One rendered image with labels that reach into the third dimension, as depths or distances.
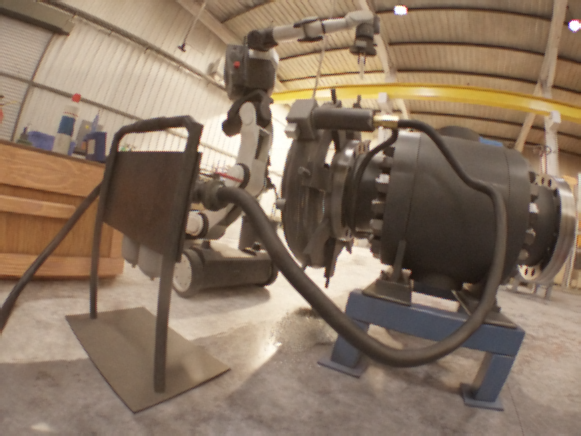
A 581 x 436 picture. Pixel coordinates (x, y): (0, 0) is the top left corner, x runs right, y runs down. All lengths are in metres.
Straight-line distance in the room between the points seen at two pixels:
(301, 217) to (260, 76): 0.83
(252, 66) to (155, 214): 1.08
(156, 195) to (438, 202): 0.78
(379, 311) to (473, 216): 0.42
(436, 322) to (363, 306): 0.22
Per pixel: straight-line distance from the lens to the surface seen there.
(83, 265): 1.10
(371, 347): 0.40
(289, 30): 1.35
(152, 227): 0.55
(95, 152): 1.08
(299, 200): 0.88
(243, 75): 1.43
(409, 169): 0.90
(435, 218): 0.88
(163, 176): 0.54
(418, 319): 0.77
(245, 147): 1.29
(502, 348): 0.85
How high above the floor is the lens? 0.42
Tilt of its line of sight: level
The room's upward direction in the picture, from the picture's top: 12 degrees clockwise
